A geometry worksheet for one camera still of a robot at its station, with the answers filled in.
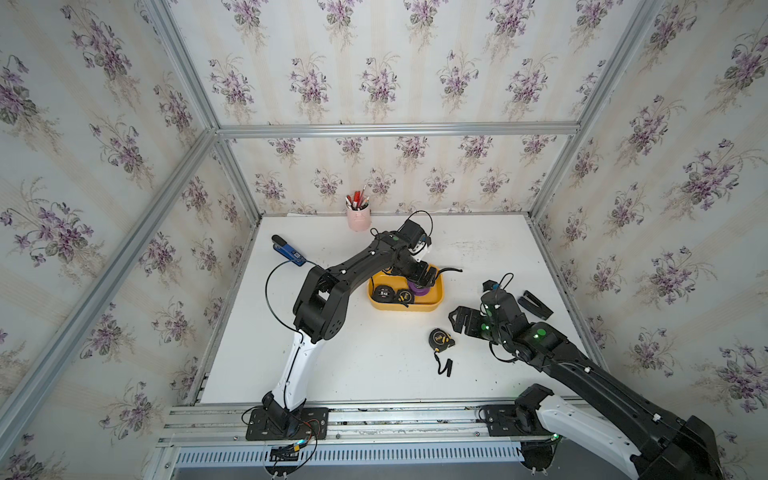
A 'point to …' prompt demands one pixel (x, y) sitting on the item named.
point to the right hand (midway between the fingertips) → (464, 319)
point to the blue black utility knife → (280, 245)
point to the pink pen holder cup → (359, 220)
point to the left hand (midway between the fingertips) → (424, 279)
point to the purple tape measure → (417, 291)
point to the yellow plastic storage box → (432, 301)
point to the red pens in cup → (356, 203)
